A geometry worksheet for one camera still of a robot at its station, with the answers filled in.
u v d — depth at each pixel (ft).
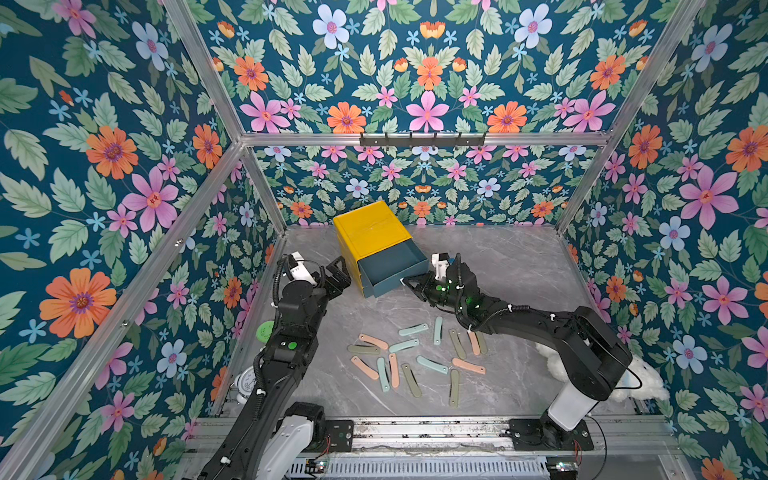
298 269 2.12
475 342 2.91
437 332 2.98
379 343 2.91
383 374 2.75
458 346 2.90
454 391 2.66
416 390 2.65
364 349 2.92
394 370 2.76
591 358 1.52
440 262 2.63
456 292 2.18
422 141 3.06
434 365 2.78
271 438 1.83
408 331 2.99
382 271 2.84
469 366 2.77
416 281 2.67
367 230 2.98
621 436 2.46
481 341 2.94
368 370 2.76
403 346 2.90
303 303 1.77
